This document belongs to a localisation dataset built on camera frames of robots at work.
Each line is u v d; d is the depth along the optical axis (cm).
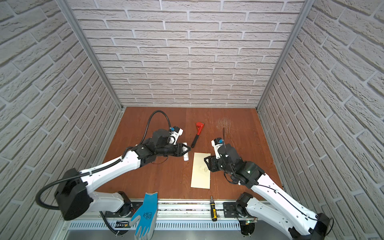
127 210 65
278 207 45
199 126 107
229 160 53
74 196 39
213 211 72
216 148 64
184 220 71
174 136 63
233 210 74
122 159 51
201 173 87
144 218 70
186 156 74
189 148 75
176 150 68
